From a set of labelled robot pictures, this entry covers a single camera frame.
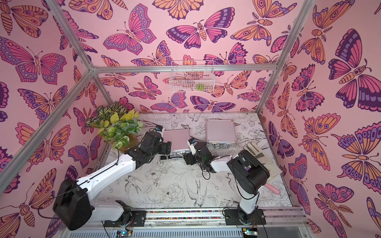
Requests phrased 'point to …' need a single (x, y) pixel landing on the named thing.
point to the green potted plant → (119, 128)
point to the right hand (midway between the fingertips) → (188, 152)
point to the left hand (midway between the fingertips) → (166, 141)
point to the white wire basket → (192, 76)
